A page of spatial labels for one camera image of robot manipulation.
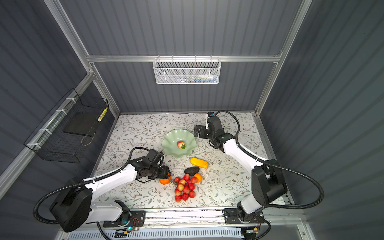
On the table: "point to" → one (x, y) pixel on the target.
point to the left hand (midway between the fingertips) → (167, 174)
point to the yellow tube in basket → (102, 115)
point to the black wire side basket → (66, 133)
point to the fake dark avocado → (192, 171)
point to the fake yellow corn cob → (200, 163)
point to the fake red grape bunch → (186, 187)
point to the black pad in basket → (82, 123)
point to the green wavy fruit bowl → (169, 143)
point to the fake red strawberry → (181, 144)
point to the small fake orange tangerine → (200, 178)
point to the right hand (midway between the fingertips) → (202, 129)
